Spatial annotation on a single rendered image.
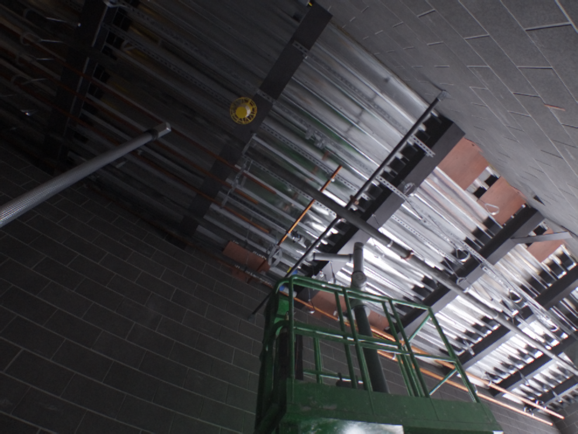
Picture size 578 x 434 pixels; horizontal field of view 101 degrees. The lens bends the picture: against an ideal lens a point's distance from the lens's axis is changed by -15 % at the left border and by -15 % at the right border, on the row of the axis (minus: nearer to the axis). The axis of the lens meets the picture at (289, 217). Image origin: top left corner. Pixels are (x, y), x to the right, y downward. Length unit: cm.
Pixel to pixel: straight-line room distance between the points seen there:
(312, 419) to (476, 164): 328
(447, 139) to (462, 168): 59
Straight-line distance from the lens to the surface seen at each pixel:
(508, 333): 618
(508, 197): 446
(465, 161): 387
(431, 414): 220
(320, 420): 180
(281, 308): 248
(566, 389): 965
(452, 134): 344
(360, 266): 301
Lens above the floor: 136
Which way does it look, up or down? 62 degrees up
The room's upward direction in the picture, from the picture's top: straight up
